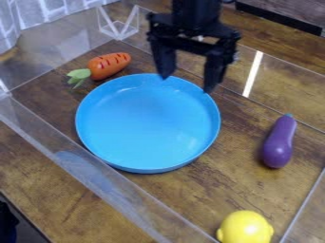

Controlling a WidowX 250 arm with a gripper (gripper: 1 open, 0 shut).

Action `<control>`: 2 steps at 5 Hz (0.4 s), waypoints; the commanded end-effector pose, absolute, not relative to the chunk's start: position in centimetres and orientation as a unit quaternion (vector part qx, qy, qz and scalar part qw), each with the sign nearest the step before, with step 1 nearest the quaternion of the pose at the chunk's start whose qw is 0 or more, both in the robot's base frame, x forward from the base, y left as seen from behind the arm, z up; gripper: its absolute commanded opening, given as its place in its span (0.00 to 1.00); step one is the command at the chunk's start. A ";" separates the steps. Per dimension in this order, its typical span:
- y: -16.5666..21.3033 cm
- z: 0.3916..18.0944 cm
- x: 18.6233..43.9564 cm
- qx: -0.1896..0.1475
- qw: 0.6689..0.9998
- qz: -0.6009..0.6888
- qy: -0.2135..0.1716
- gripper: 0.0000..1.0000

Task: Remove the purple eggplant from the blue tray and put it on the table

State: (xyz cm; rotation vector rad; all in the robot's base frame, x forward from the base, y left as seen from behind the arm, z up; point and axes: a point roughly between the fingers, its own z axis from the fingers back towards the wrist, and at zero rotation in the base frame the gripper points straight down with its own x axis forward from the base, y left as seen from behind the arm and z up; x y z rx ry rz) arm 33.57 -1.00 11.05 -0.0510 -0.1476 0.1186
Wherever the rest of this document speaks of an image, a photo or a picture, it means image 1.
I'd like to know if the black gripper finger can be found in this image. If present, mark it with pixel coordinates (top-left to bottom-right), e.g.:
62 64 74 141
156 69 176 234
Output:
204 40 239 93
149 35 177 79

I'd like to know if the clear acrylic enclosure wall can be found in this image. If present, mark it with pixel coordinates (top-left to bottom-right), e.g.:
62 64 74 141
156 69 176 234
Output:
0 0 325 243

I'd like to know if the blue round plastic tray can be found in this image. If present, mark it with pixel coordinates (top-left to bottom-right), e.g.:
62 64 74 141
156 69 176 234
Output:
76 73 221 174

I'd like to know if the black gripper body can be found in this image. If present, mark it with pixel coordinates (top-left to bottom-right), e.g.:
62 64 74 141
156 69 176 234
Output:
148 0 241 56

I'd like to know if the orange toy carrot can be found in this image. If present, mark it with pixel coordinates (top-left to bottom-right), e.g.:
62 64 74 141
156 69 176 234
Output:
68 52 133 88

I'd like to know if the yellow toy lemon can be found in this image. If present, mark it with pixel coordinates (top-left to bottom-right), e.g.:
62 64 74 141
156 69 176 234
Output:
216 210 275 243

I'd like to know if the grey patterned curtain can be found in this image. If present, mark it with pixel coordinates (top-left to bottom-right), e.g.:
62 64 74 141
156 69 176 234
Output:
0 0 120 54

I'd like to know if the purple toy eggplant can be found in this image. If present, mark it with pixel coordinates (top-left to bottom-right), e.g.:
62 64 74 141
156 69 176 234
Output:
263 114 298 169

